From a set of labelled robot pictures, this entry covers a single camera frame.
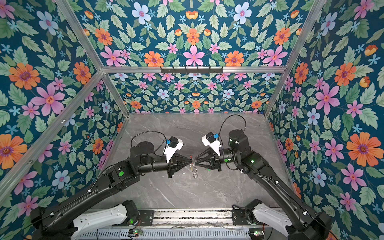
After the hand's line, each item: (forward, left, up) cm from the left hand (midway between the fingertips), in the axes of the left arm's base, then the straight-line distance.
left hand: (192, 161), depth 56 cm
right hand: (+2, -2, -3) cm, 4 cm away
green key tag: (-2, -6, -3) cm, 7 cm away
